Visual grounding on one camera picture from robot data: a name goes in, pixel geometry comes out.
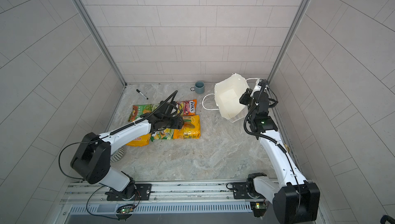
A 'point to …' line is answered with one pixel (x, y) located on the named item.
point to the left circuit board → (126, 210)
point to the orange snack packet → (191, 129)
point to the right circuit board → (259, 208)
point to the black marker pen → (139, 91)
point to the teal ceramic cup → (199, 87)
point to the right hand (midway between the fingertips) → (245, 87)
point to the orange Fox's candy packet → (186, 108)
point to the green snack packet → (154, 106)
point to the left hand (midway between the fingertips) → (184, 120)
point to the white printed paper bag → (227, 94)
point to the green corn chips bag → (139, 110)
